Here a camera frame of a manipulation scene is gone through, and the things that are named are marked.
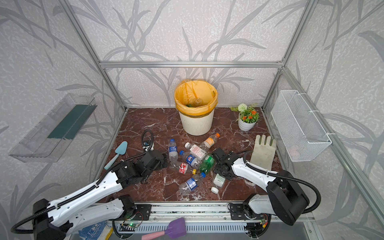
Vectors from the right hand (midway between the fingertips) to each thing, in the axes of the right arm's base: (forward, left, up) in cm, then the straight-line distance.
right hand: (218, 167), depth 87 cm
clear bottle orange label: (+16, +5, +2) cm, 17 cm away
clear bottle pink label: (+10, +13, +3) cm, 17 cm away
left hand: (+2, +30, +14) cm, 33 cm away
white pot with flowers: (+29, -20, +12) cm, 37 cm away
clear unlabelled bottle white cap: (+42, +14, +14) cm, 46 cm away
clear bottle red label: (-1, +22, +3) cm, 22 cm away
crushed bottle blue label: (-10, +16, +4) cm, 19 cm away
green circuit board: (-27, +44, -1) cm, 51 cm away
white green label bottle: (-9, +1, +2) cm, 9 cm away
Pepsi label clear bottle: (+4, +17, +4) cm, 17 cm away
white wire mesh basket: (+2, -33, +33) cm, 46 cm away
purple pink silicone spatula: (-29, +22, 0) cm, 36 cm away
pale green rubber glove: (+9, -30, -2) cm, 31 cm away
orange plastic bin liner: (+45, +12, +22) cm, 52 cm away
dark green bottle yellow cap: (+24, +16, +28) cm, 41 cm away
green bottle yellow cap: (0, +7, +3) cm, 8 cm away
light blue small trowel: (+13, +63, -2) cm, 65 cm away
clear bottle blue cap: (+8, +28, +2) cm, 29 cm away
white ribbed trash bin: (+23, +12, +11) cm, 28 cm away
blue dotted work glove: (-31, +60, 0) cm, 68 cm away
